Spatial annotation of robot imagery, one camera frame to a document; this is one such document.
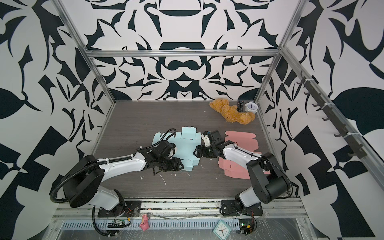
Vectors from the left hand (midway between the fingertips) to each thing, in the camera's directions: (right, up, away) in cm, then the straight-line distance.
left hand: (181, 165), depth 83 cm
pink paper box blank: (+40, +11, +18) cm, 46 cm away
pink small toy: (-15, -21, -16) cm, 31 cm away
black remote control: (+42, +35, +33) cm, 64 cm away
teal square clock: (+19, -24, -16) cm, 35 cm away
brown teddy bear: (+31, +30, +19) cm, 47 cm away
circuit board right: (+31, -25, -12) cm, 42 cm away
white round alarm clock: (+50, +34, +31) cm, 68 cm away
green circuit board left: (-29, -22, -14) cm, 39 cm away
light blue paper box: (+2, +10, +15) cm, 18 cm away
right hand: (+10, +6, +6) cm, 13 cm away
